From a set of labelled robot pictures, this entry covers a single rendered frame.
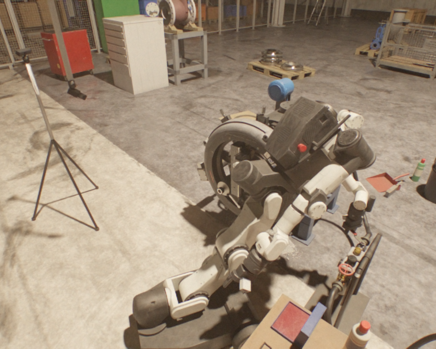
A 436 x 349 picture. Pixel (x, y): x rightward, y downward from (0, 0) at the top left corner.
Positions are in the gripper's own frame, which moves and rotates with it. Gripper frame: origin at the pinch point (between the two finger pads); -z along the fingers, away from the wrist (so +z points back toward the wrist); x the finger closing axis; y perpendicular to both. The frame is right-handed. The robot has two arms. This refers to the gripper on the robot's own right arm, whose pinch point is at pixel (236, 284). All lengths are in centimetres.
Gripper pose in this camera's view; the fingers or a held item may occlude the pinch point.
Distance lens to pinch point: 142.5
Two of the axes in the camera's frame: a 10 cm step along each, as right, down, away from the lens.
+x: 8.0, 4.3, 4.3
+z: 5.6, -7.9, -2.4
